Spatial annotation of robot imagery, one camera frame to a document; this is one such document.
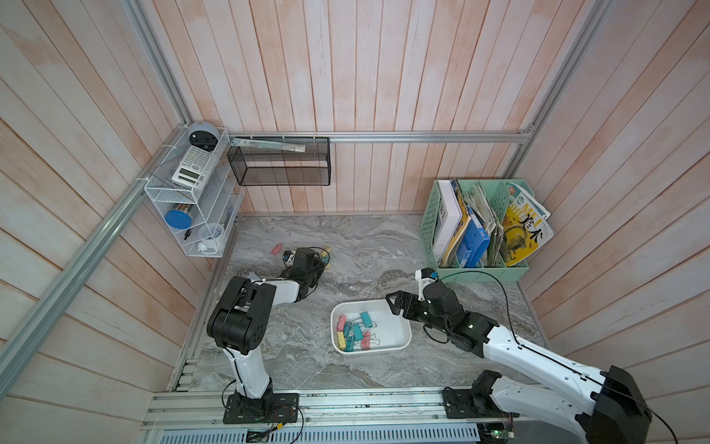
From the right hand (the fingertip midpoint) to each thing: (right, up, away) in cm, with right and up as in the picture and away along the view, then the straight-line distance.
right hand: (394, 297), depth 80 cm
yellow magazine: (+47, +22, +10) cm, 52 cm away
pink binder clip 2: (-43, +13, +27) cm, 52 cm away
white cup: (-55, +19, +2) cm, 59 cm away
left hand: (-22, +9, +19) cm, 31 cm away
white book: (+18, +24, +5) cm, 31 cm away
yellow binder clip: (-16, -14, +3) cm, 21 cm away
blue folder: (+27, +16, +6) cm, 32 cm away
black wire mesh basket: (-46, +46, +27) cm, 71 cm away
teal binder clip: (-13, -15, +3) cm, 20 cm away
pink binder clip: (-16, -10, +7) cm, 20 cm away
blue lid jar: (-61, +23, -4) cm, 66 cm away
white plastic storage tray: (+1, -12, +6) cm, 13 cm away
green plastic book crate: (+39, +33, +20) cm, 55 cm away
